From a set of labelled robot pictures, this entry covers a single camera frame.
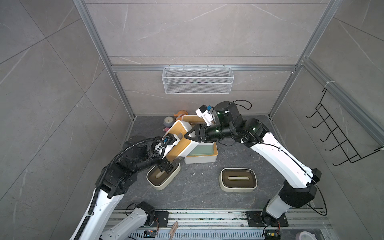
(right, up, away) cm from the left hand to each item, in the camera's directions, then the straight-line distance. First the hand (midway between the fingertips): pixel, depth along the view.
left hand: (176, 146), depth 60 cm
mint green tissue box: (+13, -7, +28) cm, 32 cm away
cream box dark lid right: (+31, -21, +19) cm, 42 cm away
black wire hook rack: (+72, -3, 0) cm, 72 cm away
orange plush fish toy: (-4, +17, +50) cm, 53 cm away
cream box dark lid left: (-12, -21, +20) cm, 32 cm away
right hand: (+6, +4, -1) cm, 7 cm away
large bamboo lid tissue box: (+6, -15, +33) cm, 37 cm away
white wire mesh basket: (+10, +40, +40) cm, 57 cm away
